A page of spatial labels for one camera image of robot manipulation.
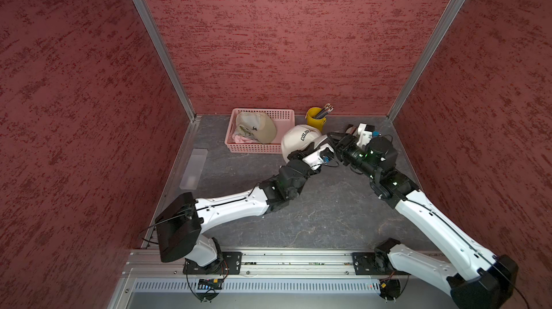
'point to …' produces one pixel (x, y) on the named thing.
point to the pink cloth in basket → (238, 138)
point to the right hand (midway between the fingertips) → (323, 140)
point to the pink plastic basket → (284, 118)
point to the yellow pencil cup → (312, 118)
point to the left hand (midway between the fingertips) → (309, 144)
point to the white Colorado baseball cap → (300, 136)
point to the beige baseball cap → (256, 125)
